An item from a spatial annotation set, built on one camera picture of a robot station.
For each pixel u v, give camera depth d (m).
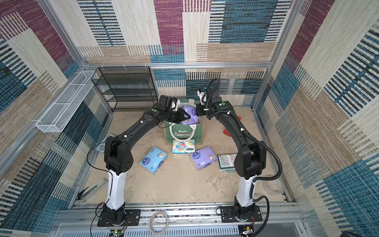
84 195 0.79
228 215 0.73
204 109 0.65
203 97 0.76
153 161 0.88
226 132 1.05
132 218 0.73
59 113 0.73
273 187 0.83
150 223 0.71
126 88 1.09
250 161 0.49
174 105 0.77
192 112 0.90
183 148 0.92
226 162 0.86
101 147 0.97
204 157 0.87
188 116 0.87
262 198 0.68
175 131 0.89
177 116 0.80
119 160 0.54
